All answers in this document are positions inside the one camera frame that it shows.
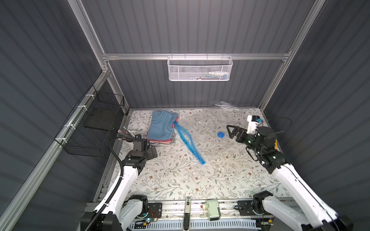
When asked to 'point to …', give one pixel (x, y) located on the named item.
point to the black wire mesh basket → (91, 128)
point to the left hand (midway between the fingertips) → (146, 151)
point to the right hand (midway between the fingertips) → (236, 128)
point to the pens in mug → (129, 136)
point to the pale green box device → (214, 211)
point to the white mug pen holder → (133, 133)
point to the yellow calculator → (277, 146)
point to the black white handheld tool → (187, 215)
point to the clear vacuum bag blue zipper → (187, 136)
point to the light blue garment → (161, 125)
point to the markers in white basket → (213, 75)
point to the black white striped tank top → (159, 143)
